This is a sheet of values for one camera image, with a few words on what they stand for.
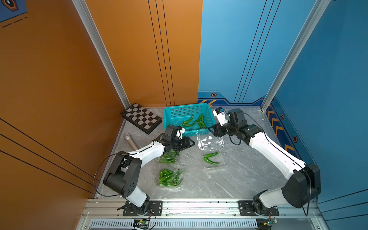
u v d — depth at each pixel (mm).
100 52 850
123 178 447
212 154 920
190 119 1107
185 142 773
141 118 1087
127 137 990
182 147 784
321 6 691
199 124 1075
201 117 1111
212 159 905
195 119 1120
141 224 719
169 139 709
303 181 407
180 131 845
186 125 1079
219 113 701
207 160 891
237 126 610
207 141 920
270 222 696
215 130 722
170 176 814
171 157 884
